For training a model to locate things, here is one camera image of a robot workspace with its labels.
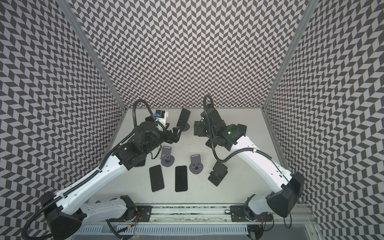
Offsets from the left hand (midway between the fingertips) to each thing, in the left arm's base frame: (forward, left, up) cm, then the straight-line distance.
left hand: (176, 127), depth 70 cm
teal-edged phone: (+24, 0, -22) cm, 33 cm away
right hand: (+2, -13, -3) cm, 13 cm away
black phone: (-14, 0, -30) cm, 33 cm away
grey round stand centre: (-10, -9, -24) cm, 28 cm away
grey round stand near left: (-3, +9, -28) cm, 30 cm away
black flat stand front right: (-12, -23, -24) cm, 35 cm away
